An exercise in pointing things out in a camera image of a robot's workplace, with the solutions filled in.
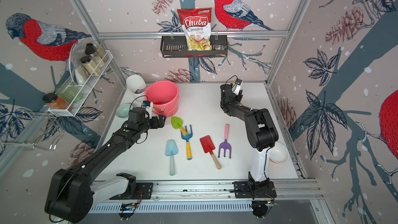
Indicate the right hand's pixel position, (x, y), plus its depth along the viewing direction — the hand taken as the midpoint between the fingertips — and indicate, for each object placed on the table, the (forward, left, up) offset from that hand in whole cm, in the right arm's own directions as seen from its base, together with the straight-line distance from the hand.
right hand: (237, 88), depth 98 cm
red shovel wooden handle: (-33, +18, -15) cm, 41 cm away
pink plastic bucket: (-6, +47, -2) cm, 48 cm away
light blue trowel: (-36, +39, -13) cm, 55 cm away
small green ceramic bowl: (-12, +76, -11) cm, 78 cm away
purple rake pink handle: (-32, +8, -14) cm, 36 cm away
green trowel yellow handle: (-19, +39, -14) cm, 46 cm away
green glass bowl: (-25, +82, +22) cm, 88 cm away
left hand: (-21, +45, 0) cm, 50 cm away
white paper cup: (+3, +69, -3) cm, 69 cm away
